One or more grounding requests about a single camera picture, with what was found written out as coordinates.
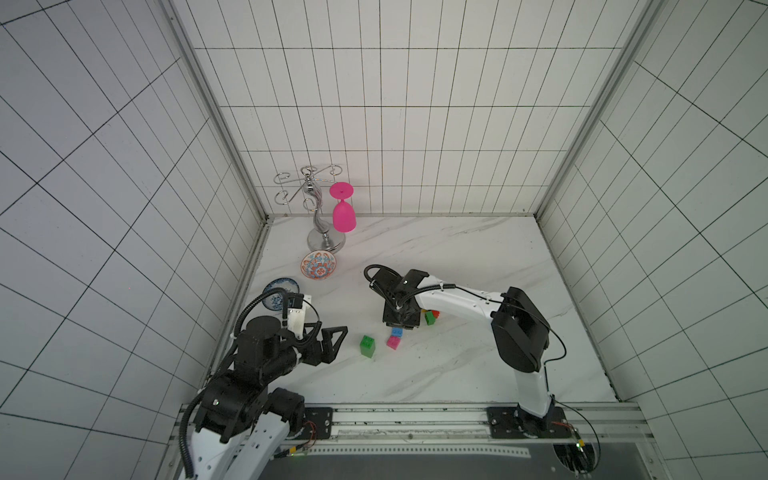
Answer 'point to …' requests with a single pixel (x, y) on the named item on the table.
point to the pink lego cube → (393, 342)
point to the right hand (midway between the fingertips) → (391, 316)
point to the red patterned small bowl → (318, 264)
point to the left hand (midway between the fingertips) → (328, 335)
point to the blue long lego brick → (397, 331)
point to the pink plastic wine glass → (344, 215)
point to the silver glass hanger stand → (324, 237)
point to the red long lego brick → (436, 313)
